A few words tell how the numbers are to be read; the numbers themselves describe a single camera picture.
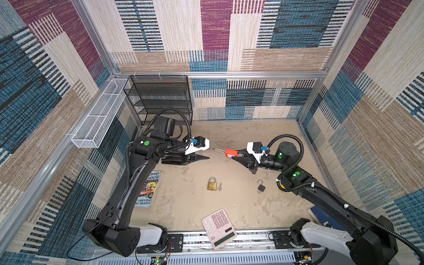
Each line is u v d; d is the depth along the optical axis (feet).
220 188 2.95
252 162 1.96
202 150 1.78
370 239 1.25
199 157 1.90
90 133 2.30
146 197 2.77
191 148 1.72
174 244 2.40
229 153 2.12
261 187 2.93
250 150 1.81
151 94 3.49
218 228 2.49
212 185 2.93
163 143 1.62
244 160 2.10
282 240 2.39
